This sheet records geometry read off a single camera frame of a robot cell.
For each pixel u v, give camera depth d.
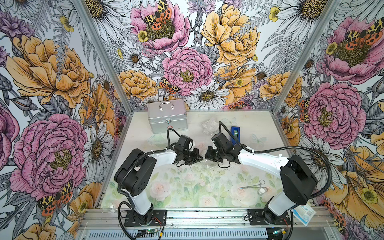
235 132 1.00
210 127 1.03
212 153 0.78
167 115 0.96
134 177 0.48
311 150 0.47
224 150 0.68
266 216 0.67
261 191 0.79
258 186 0.85
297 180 0.45
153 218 0.73
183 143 0.76
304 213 0.76
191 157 0.80
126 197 0.51
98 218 0.75
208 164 0.85
